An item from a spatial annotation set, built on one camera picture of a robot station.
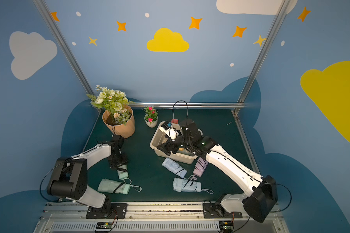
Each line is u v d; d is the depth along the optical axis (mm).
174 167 872
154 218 736
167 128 606
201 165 883
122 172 851
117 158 782
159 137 1002
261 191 399
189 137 549
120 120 904
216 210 658
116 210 749
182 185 802
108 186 794
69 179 447
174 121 1143
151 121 1006
